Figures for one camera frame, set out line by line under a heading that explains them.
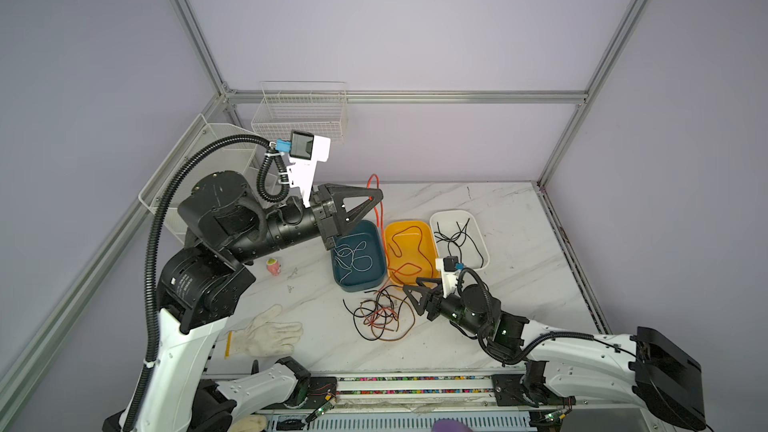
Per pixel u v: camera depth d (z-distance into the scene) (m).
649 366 0.41
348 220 0.39
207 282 0.31
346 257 0.98
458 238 1.04
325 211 0.35
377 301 0.88
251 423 0.69
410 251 1.00
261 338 0.82
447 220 1.08
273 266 0.93
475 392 0.75
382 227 0.99
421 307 0.66
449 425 0.70
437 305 0.65
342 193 0.38
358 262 0.96
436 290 0.66
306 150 0.35
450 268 0.65
